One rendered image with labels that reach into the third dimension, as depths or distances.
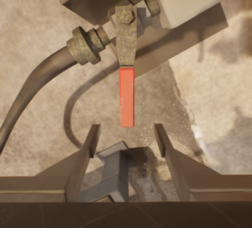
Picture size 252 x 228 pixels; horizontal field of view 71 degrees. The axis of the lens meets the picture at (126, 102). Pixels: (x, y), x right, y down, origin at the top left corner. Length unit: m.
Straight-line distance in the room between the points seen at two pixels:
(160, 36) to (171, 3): 0.46
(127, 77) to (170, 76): 0.52
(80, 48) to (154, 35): 0.48
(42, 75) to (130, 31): 0.15
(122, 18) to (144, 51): 0.48
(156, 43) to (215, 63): 0.25
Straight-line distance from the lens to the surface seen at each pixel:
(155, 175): 0.93
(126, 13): 0.23
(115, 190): 0.64
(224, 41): 0.80
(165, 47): 0.72
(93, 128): 0.15
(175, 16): 0.26
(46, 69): 0.29
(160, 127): 0.16
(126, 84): 0.23
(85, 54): 0.26
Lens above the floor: 0.71
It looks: 73 degrees down
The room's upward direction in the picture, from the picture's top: 179 degrees counter-clockwise
